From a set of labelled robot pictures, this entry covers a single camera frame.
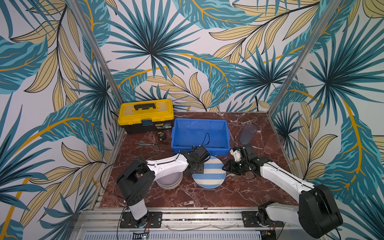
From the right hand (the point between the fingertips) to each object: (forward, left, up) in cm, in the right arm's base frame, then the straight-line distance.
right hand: (223, 169), depth 86 cm
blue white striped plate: (-4, +6, -2) cm, 7 cm away
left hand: (+1, +15, 0) cm, 15 cm away
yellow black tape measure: (+27, +38, 0) cm, 46 cm away
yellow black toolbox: (+32, +49, +14) cm, 60 cm away
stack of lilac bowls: (-7, +30, +5) cm, 31 cm away
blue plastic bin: (+30, +1, -8) cm, 31 cm away
